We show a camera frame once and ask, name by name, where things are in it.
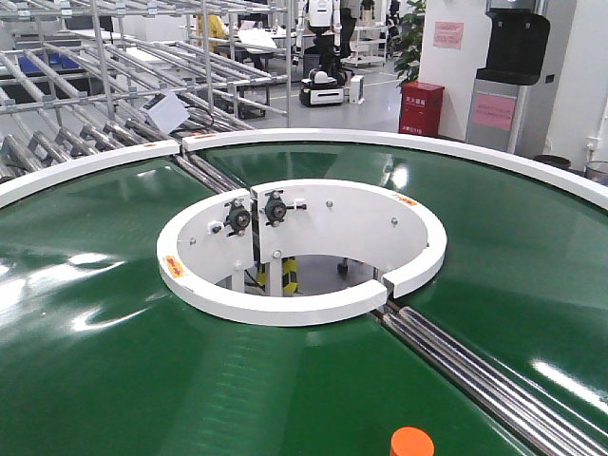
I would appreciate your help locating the pink paper sign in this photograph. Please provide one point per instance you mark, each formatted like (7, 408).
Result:
(494, 110)
(448, 34)

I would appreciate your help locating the yellow black striped post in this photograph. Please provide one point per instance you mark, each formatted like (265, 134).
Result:
(289, 275)

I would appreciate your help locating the small white box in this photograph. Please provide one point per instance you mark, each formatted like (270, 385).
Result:
(357, 89)

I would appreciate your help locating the white wheeled robot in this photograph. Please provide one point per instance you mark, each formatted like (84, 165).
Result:
(323, 90)

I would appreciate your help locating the blue plastic bin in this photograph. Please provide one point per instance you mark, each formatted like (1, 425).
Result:
(47, 62)

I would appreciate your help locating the tall potted plant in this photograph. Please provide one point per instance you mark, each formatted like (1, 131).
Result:
(411, 43)

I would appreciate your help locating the person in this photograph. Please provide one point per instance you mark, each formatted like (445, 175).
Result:
(214, 28)

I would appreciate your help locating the black waste bin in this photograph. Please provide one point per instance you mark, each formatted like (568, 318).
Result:
(553, 161)

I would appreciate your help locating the round green belt conveyor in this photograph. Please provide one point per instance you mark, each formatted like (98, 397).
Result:
(142, 332)

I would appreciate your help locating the steel roller flow rack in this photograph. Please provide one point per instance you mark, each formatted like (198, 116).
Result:
(142, 62)

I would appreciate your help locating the orange cylindrical capacitor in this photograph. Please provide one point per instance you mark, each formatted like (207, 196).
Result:
(412, 442)

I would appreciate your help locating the white electrical box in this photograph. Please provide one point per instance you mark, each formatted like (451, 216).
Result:
(164, 111)

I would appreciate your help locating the red floor cabinet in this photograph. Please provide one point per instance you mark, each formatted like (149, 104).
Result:
(420, 109)

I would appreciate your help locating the white board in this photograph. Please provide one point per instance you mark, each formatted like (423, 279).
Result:
(256, 38)

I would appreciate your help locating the black machine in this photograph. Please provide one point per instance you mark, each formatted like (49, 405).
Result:
(515, 45)

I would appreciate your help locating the white shelf unit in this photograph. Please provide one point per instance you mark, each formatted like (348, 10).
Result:
(366, 45)

